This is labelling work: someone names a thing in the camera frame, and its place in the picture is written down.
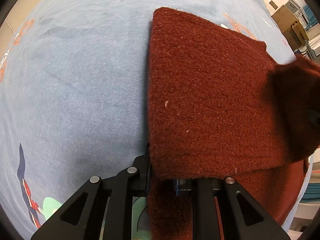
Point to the blue printed dinosaur blanket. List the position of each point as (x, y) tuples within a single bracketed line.
[(75, 80)]

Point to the wooden cabinet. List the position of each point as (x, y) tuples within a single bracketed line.
[(290, 27)]

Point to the stack of teal folded cloths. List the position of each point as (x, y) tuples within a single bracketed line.
[(308, 190)]

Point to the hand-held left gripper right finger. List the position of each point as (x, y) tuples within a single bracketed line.
[(202, 200)]

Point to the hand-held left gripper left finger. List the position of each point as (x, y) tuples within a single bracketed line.
[(142, 170)]

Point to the dark red knitted sweater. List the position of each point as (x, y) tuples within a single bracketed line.
[(205, 92)]

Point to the grey storage box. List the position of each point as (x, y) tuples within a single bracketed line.
[(295, 7)]

